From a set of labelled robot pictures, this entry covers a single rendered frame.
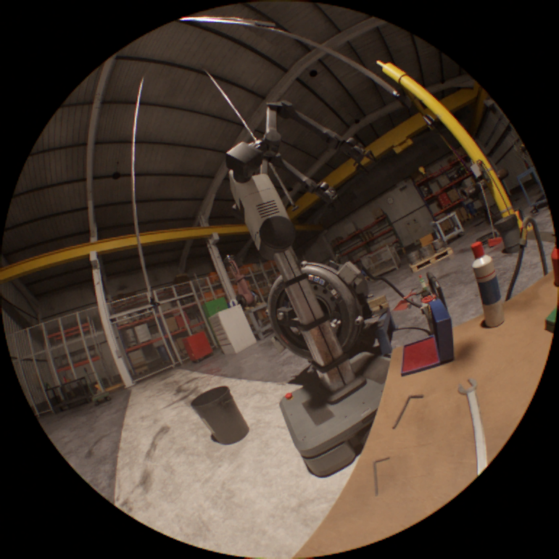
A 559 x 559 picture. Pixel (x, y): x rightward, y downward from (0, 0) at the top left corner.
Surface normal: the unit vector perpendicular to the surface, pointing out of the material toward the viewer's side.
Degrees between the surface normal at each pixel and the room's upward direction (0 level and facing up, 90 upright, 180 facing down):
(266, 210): 100
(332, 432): 45
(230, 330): 90
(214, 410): 93
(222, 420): 93
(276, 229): 90
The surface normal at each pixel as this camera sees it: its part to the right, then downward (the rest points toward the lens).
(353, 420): -0.18, -0.77
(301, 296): 0.15, -0.18
